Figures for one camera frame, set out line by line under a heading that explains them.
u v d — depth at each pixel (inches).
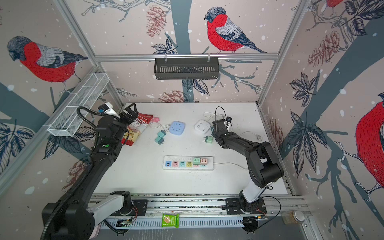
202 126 41.0
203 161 32.3
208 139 38.4
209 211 28.7
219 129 29.3
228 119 33.0
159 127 41.8
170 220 27.2
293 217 24.8
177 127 40.6
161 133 39.6
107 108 25.3
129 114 26.8
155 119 42.4
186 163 33.8
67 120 28.1
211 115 43.5
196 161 32.8
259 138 38.5
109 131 22.1
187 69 41.9
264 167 18.2
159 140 38.4
